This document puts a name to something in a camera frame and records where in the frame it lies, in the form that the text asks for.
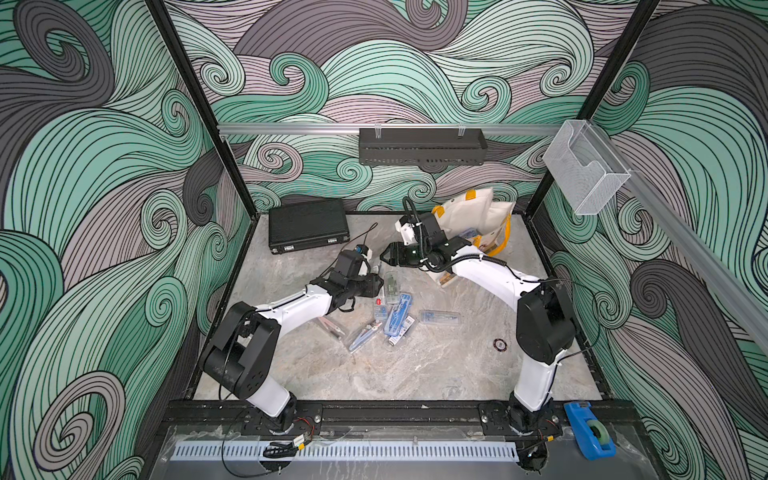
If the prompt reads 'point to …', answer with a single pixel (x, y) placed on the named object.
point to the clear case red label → (380, 304)
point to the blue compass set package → (398, 315)
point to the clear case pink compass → (331, 327)
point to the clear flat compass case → (440, 317)
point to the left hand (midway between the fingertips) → (377, 278)
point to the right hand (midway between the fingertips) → (382, 258)
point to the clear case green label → (392, 288)
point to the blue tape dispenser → (590, 433)
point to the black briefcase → (306, 226)
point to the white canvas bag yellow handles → (475, 217)
